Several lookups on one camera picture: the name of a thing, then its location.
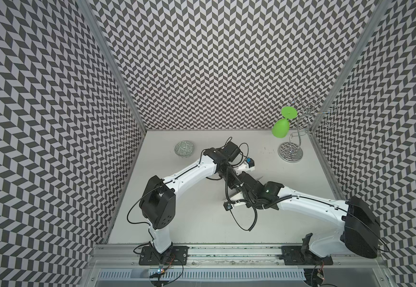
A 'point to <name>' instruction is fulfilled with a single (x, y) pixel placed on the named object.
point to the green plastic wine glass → (280, 128)
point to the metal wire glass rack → (309, 116)
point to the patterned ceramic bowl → (184, 148)
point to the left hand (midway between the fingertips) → (240, 188)
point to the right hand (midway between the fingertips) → (242, 187)
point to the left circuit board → (160, 271)
